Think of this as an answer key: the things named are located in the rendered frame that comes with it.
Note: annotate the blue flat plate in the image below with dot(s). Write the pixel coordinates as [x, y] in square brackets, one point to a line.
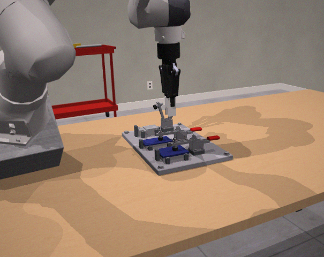
[168, 152]

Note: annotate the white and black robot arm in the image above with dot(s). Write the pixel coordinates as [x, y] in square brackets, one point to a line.
[37, 46]

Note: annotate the blue rectangular block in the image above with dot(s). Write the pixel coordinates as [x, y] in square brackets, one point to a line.
[155, 142]

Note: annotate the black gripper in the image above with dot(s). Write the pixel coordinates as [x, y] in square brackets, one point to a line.
[169, 74]

